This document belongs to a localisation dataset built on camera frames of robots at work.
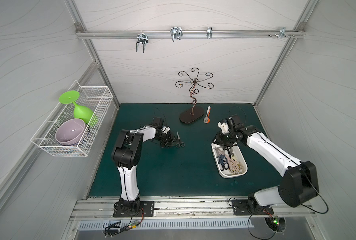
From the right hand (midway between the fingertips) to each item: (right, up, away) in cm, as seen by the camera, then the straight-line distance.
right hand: (213, 140), depth 84 cm
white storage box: (+15, -10, +8) cm, 19 cm away
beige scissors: (+13, -16, 0) cm, 21 cm away
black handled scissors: (+9, -6, +11) cm, 16 cm away
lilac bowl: (-65, +7, -22) cm, 69 cm away
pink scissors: (+10, -14, +2) cm, 17 cm away
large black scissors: (-20, -5, +13) cm, 24 cm away
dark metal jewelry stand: (-10, +35, +7) cm, 37 cm away
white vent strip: (-29, -38, -14) cm, 50 cm away
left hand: (-21, -3, +12) cm, 25 cm away
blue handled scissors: (+7, -13, +4) cm, 15 cm away
